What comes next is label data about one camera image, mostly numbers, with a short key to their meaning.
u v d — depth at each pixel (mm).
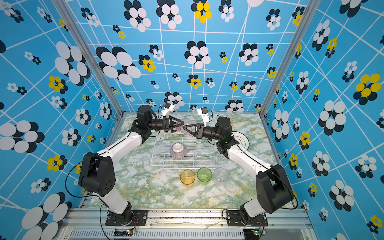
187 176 866
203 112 676
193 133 704
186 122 717
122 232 721
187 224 724
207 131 666
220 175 870
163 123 688
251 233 704
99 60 911
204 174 860
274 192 428
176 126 670
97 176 461
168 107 737
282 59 896
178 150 912
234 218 725
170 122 679
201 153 988
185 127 705
